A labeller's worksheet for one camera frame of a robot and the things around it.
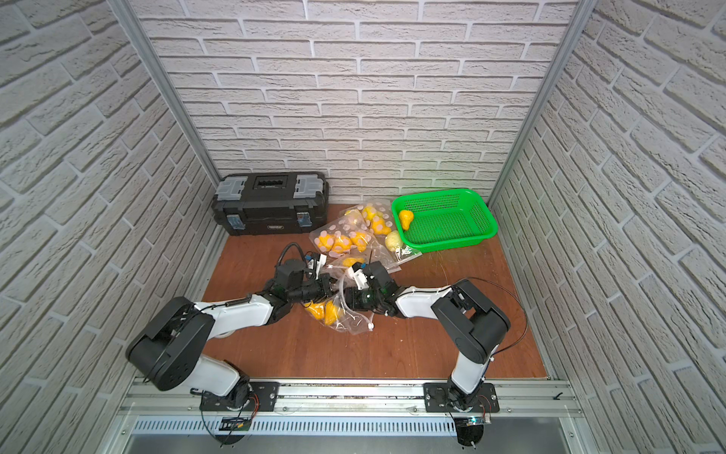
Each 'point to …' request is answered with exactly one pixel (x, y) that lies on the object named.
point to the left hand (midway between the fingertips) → (351, 283)
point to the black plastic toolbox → (272, 202)
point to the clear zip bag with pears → (367, 228)
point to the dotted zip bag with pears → (332, 311)
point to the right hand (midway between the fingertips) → (341, 302)
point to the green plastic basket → (444, 220)
